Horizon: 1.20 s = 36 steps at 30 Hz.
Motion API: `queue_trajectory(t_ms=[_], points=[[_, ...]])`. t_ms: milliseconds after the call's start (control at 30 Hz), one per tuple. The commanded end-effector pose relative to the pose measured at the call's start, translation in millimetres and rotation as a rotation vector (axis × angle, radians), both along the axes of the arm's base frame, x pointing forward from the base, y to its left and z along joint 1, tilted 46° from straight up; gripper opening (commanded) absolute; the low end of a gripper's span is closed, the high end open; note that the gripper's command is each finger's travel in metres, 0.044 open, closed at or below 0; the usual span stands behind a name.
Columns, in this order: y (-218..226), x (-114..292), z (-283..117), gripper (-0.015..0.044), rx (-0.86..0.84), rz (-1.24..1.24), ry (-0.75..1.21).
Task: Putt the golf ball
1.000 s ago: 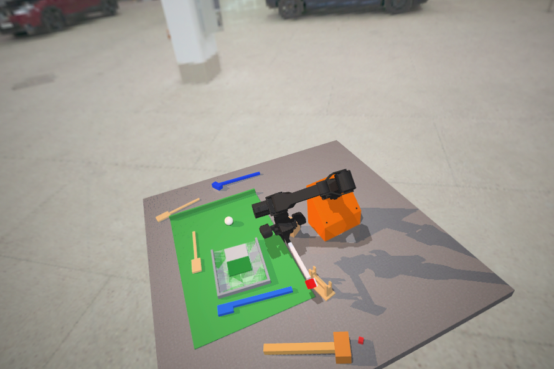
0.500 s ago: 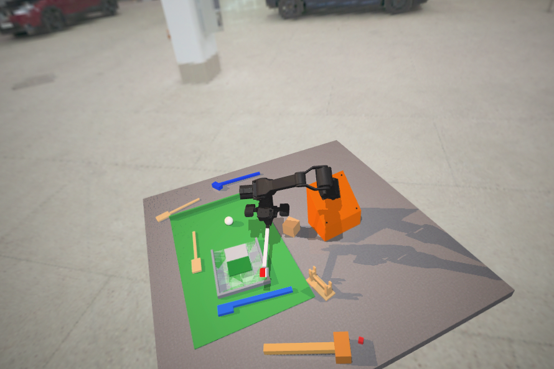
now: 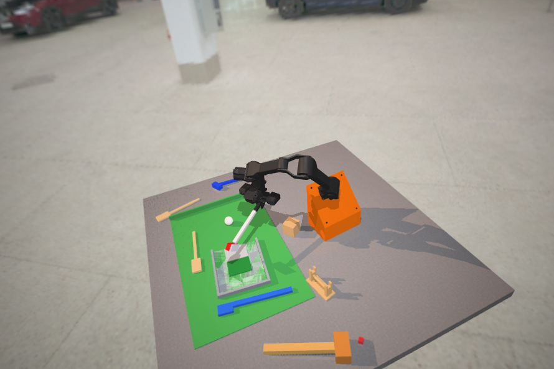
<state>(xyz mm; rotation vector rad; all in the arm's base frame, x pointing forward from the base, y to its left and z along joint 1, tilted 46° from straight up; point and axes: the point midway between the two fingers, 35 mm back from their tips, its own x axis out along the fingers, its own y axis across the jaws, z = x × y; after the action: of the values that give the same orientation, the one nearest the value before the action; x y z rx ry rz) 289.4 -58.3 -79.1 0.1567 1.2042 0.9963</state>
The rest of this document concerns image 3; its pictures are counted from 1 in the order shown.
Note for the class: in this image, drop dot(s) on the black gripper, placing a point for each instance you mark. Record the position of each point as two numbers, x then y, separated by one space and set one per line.
270 198

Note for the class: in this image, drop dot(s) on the green flat mat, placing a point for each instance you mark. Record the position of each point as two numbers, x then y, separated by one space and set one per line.
200 292

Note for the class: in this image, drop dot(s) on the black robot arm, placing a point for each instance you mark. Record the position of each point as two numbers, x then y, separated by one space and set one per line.
307 169

